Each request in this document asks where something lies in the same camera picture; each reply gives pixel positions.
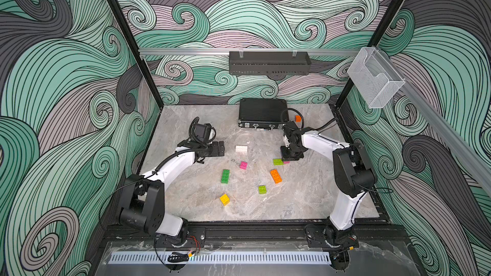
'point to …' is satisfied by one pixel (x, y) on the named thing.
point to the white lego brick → (241, 149)
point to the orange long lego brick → (275, 176)
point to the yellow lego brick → (225, 200)
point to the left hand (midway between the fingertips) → (215, 146)
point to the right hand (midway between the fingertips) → (285, 159)
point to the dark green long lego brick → (225, 176)
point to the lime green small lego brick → (262, 190)
